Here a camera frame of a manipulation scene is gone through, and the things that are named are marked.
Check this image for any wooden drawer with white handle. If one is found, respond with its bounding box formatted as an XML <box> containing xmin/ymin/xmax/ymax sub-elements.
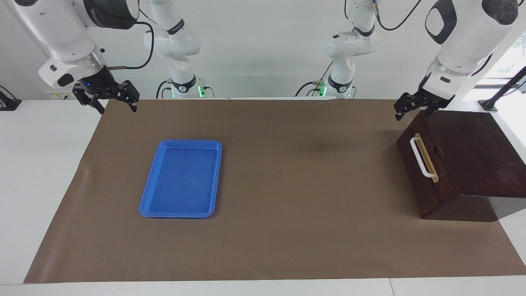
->
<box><xmin>397</xmin><ymin>110</ymin><xmax>460</xmax><ymax>219</ymax></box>

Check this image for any dark wooden cabinet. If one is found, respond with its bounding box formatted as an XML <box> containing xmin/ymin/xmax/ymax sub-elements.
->
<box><xmin>397</xmin><ymin>110</ymin><xmax>526</xmax><ymax>222</ymax></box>

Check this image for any blue plastic tray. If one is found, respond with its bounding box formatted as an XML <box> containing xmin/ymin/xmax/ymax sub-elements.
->
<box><xmin>139</xmin><ymin>139</ymin><xmax>223</xmax><ymax>218</ymax></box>

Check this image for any brown table mat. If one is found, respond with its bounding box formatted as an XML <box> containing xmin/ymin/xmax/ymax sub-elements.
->
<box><xmin>23</xmin><ymin>99</ymin><xmax>526</xmax><ymax>284</ymax></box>

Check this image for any black right base cable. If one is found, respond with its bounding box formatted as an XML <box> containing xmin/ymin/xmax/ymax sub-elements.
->
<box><xmin>156</xmin><ymin>79</ymin><xmax>175</xmax><ymax>99</ymax></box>

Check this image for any black base cable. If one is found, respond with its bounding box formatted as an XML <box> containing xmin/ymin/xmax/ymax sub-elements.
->
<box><xmin>295</xmin><ymin>62</ymin><xmax>334</xmax><ymax>97</ymax></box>
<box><xmin>156</xmin><ymin>79</ymin><xmax>175</xmax><ymax>99</ymax></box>

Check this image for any white wall socket box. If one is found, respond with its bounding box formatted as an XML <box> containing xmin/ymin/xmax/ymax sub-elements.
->
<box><xmin>45</xmin><ymin>88</ymin><xmax>78</xmax><ymax>100</ymax></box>

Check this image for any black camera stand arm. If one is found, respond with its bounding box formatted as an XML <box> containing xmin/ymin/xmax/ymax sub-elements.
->
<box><xmin>479</xmin><ymin>66</ymin><xmax>526</xmax><ymax>112</ymax></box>

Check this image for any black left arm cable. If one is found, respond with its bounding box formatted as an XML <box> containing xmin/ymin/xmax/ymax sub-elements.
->
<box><xmin>372</xmin><ymin>0</ymin><xmax>424</xmax><ymax>32</ymax></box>

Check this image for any black camera stand base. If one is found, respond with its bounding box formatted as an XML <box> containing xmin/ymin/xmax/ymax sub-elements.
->
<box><xmin>0</xmin><ymin>86</ymin><xmax>22</xmax><ymax>111</ymax></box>

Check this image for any black left base cable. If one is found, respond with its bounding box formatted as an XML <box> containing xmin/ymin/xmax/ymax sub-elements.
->
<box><xmin>295</xmin><ymin>62</ymin><xmax>334</xmax><ymax>97</ymax></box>

